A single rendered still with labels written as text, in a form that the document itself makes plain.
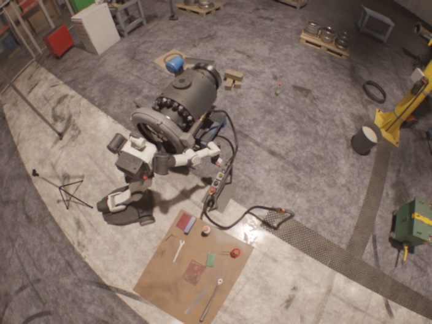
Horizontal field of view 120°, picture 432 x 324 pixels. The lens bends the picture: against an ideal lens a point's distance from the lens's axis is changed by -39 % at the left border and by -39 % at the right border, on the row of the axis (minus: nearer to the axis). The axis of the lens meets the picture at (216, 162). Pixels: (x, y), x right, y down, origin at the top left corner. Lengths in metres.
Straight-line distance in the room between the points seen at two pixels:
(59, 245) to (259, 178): 3.02
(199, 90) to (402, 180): 3.43
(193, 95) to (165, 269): 1.80
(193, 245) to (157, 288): 0.56
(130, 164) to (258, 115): 2.16
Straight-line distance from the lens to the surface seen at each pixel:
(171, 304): 2.09
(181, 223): 2.03
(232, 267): 1.97
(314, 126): 3.32
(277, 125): 3.11
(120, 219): 2.61
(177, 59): 2.51
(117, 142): 1.70
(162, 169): 1.54
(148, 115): 2.04
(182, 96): 2.24
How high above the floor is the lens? 2.44
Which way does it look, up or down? 64 degrees down
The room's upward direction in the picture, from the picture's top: 6 degrees counter-clockwise
